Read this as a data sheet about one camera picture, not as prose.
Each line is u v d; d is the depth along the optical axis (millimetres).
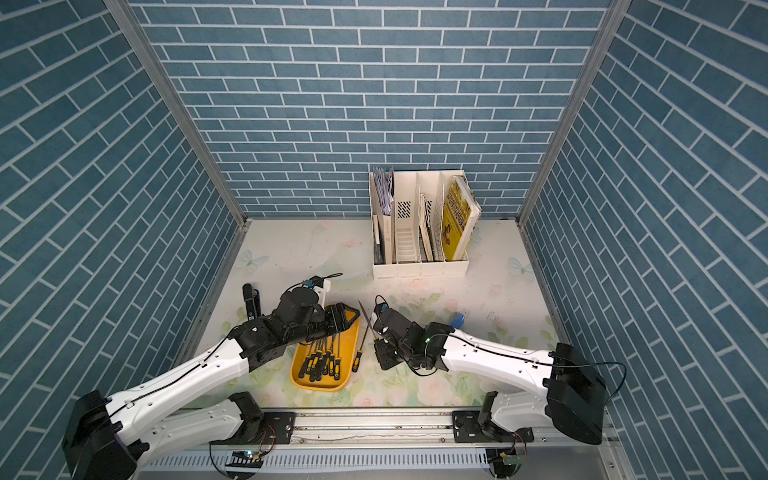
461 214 932
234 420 606
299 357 844
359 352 852
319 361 824
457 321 912
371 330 620
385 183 896
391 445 732
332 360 843
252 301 933
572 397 409
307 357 844
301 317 591
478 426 667
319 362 824
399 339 586
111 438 381
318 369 823
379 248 912
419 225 920
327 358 830
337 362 844
